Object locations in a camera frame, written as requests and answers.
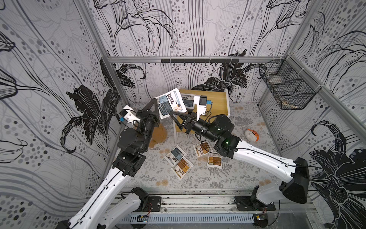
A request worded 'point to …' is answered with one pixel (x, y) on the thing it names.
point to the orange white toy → (251, 135)
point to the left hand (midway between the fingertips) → (162, 102)
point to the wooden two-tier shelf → (218, 103)
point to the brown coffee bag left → (182, 168)
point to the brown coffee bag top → (199, 150)
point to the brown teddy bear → (159, 135)
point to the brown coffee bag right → (214, 160)
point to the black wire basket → (293, 88)
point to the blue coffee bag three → (174, 157)
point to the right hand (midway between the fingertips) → (175, 111)
